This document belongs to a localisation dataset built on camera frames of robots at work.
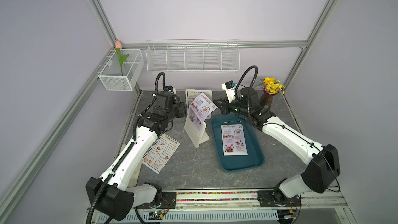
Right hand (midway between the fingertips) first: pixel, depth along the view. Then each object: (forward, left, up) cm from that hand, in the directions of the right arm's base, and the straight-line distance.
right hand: (213, 100), depth 75 cm
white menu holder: (-6, +9, -17) cm, 20 cm away
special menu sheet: (-7, -13, -29) cm, 33 cm away
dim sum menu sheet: (-14, +30, -30) cm, 45 cm away
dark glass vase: (+14, -35, -16) cm, 41 cm away
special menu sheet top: (0, +6, -7) cm, 9 cm away
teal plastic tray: (-9, -25, -28) cm, 39 cm away
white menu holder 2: (+17, +10, -10) cm, 22 cm away
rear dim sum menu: (+15, +12, -12) cm, 22 cm away
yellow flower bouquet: (+15, -34, -5) cm, 38 cm away
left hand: (-2, +15, -2) cm, 15 cm away
